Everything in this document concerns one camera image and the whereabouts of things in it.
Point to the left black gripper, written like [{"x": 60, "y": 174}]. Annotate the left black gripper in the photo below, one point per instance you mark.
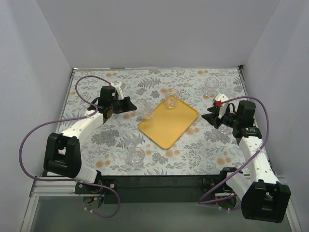
[{"x": 120, "y": 105}]

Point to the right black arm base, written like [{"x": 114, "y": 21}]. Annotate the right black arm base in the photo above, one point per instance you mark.
[{"x": 219, "y": 195}]

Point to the clear glass mid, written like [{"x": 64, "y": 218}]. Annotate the clear glass mid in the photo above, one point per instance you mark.
[
  {"x": 225, "y": 130},
  {"x": 144, "y": 109}
]

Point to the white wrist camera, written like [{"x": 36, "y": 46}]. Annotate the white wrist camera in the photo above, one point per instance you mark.
[
  {"x": 118, "y": 87},
  {"x": 220, "y": 101}
]

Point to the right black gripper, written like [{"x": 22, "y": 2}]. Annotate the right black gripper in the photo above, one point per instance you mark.
[{"x": 219, "y": 119}]

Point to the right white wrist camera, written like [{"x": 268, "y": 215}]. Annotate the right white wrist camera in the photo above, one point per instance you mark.
[{"x": 220, "y": 101}]

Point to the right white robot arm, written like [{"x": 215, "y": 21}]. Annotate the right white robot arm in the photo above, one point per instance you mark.
[{"x": 262, "y": 195}]

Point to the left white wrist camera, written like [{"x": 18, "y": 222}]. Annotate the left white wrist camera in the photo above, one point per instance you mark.
[{"x": 118, "y": 87}]

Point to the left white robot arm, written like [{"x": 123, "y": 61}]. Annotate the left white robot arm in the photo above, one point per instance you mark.
[{"x": 63, "y": 150}]

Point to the clear glass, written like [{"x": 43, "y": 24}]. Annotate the clear glass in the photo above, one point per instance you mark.
[
  {"x": 135, "y": 156},
  {"x": 171, "y": 97},
  {"x": 210, "y": 86}
]

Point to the floral patterned table mat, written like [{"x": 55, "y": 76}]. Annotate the floral patterned table mat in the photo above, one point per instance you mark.
[{"x": 201, "y": 149}]

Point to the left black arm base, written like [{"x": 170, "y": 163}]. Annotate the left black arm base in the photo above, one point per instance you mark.
[{"x": 98, "y": 193}]

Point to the yellow plastic tray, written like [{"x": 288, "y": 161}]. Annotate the yellow plastic tray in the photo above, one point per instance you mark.
[{"x": 167, "y": 125}]

